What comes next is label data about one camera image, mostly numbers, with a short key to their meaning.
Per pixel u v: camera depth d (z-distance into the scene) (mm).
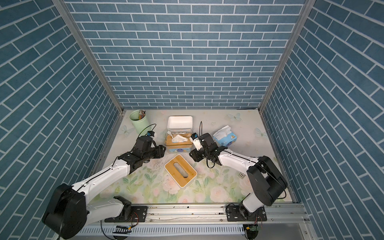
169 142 942
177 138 908
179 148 915
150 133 767
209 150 692
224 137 963
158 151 759
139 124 985
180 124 1109
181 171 861
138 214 731
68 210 394
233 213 735
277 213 759
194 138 787
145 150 667
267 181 444
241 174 845
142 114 945
